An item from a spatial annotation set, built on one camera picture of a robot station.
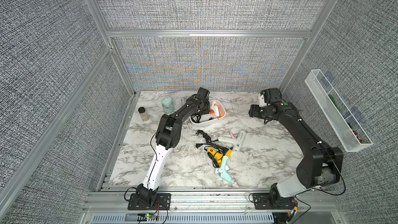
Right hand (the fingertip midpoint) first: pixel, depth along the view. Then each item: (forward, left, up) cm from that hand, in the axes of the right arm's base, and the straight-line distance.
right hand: (255, 108), depth 86 cm
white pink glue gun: (-12, +10, -17) cm, 23 cm away
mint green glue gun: (-29, +20, -16) cm, 39 cm away
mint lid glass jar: (+13, +52, -14) cm, 56 cm away
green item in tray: (-5, -32, +12) cm, 35 cm away
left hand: (+14, +21, -13) cm, 28 cm away
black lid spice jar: (+5, +67, -12) cm, 68 cm away
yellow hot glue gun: (-20, +20, -16) cm, 33 cm away
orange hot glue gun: (+6, +20, -11) cm, 23 cm away
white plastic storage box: (+4, +26, -17) cm, 31 cm away
